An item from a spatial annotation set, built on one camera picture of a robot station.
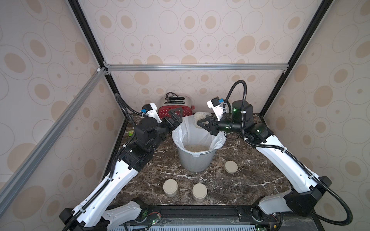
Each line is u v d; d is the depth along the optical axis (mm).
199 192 748
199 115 668
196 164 806
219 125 568
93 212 372
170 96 1093
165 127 548
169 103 1060
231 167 901
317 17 714
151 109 551
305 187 397
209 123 591
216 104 556
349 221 365
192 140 952
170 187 767
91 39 779
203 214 754
